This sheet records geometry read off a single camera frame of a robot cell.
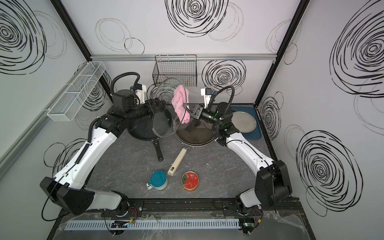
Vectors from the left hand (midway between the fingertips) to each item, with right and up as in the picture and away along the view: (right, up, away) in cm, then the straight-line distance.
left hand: (162, 102), depth 70 cm
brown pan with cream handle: (+20, -18, +27) cm, 38 cm away
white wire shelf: (-48, -1, +4) cm, 48 cm away
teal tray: (+58, -18, +32) cm, 68 cm away
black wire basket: (-2, +39, +74) cm, 84 cm away
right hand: (+10, -2, -4) cm, 11 cm away
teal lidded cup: (-3, -39, +6) cm, 40 cm away
